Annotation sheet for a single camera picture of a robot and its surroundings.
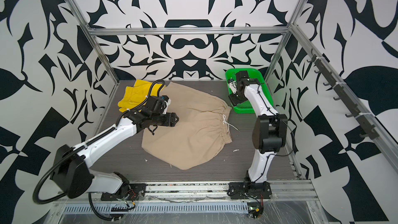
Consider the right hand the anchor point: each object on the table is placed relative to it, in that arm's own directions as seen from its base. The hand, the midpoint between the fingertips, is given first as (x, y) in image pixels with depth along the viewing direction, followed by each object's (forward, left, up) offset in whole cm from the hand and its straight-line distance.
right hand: (239, 97), depth 91 cm
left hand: (-13, +36, +2) cm, 39 cm away
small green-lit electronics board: (-52, -1, -16) cm, 55 cm away
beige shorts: (-15, +22, -14) cm, 31 cm away
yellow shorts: (+12, +68, -10) cm, 69 cm away
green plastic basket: (-9, -1, +3) cm, 10 cm away
